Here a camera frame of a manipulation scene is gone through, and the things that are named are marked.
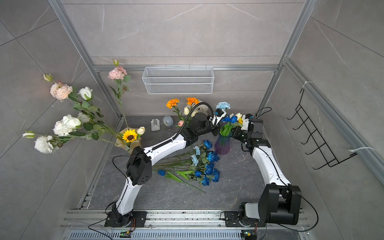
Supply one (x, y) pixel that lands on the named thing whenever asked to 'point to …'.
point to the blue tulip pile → (197, 173)
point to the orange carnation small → (172, 102)
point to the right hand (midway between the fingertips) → (233, 129)
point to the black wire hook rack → (322, 150)
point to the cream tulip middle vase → (186, 111)
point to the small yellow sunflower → (130, 135)
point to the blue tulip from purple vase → (233, 119)
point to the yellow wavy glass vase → (119, 142)
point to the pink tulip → (180, 123)
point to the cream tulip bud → (141, 130)
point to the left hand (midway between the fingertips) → (228, 118)
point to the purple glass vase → (222, 145)
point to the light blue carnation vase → (194, 162)
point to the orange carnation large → (192, 100)
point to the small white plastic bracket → (155, 124)
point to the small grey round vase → (168, 120)
